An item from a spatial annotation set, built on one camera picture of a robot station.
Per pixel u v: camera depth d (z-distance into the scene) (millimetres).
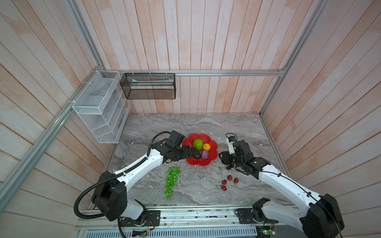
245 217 730
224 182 841
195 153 926
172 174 836
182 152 729
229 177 858
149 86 1040
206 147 945
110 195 410
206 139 1010
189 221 730
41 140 530
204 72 975
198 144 952
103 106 720
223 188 820
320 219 395
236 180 845
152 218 731
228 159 730
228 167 909
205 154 925
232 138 740
